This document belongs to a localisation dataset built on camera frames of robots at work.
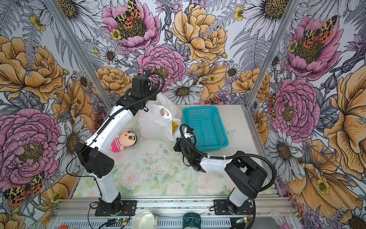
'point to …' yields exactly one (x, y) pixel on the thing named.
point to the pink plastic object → (280, 221)
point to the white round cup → (145, 220)
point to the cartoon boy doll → (127, 138)
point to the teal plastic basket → (207, 124)
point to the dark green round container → (191, 219)
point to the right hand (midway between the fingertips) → (176, 141)
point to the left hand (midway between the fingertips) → (150, 92)
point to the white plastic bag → (155, 123)
